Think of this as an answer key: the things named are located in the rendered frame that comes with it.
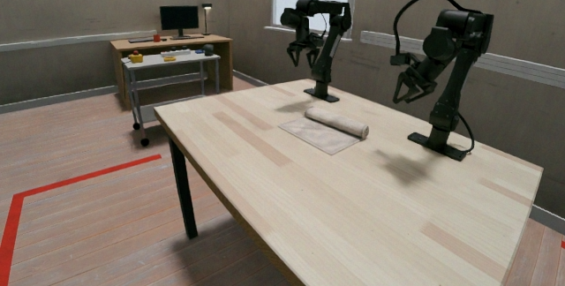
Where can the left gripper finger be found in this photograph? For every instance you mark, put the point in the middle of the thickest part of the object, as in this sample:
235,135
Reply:
413,89
418,96

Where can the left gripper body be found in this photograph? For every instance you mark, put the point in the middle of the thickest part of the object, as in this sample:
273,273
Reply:
426,73

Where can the beige cloth towel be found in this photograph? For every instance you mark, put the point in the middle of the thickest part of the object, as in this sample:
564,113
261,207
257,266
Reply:
325,130

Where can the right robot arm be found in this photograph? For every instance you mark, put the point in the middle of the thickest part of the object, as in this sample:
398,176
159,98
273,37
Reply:
339,24

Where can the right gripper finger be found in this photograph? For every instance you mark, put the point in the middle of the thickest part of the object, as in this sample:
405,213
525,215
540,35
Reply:
291,51
309,55

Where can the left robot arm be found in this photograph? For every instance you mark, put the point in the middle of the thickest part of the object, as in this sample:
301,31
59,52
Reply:
439,45

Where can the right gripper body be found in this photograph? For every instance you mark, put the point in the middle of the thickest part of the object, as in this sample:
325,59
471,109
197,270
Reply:
304,43

